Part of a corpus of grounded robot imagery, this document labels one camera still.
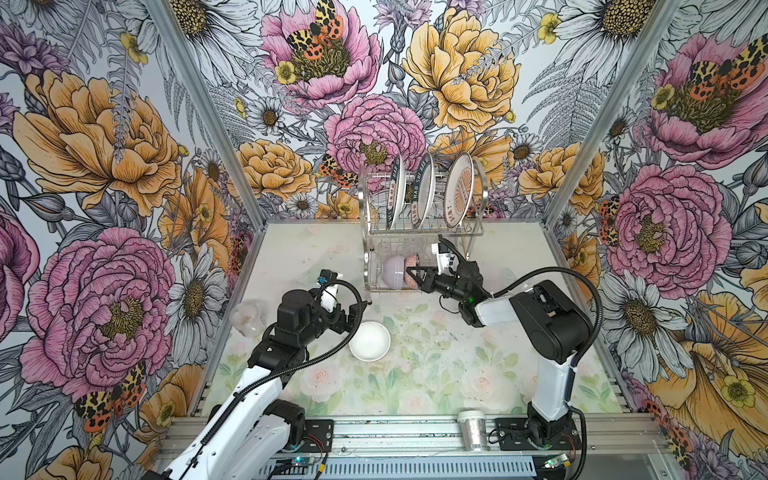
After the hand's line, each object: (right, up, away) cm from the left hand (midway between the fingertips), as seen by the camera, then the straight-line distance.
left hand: (349, 305), depth 79 cm
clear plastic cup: (-33, -7, +14) cm, 37 cm away
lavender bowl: (+11, +8, +11) cm, 18 cm away
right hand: (+16, +7, +12) cm, 21 cm away
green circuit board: (-10, -35, -7) cm, 37 cm away
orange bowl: (+5, -13, +10) cm, 17 cm away
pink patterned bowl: (+16, +11, +13) cm, 24 cm away
